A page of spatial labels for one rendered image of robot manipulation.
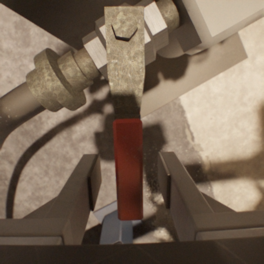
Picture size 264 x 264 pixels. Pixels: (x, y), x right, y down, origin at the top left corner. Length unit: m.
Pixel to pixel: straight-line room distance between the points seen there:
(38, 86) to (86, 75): 0.04
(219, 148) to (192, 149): 0.10
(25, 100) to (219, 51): 0.58
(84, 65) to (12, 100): 0.07
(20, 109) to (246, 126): 0.68
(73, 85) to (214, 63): 0.54
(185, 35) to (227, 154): 0.60
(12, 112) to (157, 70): 0.49
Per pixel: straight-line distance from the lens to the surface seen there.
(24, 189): 0.81
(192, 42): 0.18
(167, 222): 0.81
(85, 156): 0.16
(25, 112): 0.19
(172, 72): 0.62
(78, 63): 0.17
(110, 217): 0.73
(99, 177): 0.16
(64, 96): 0.16
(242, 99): 0.72
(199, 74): 0.64
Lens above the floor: 0.61
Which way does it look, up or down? 75 degrees down
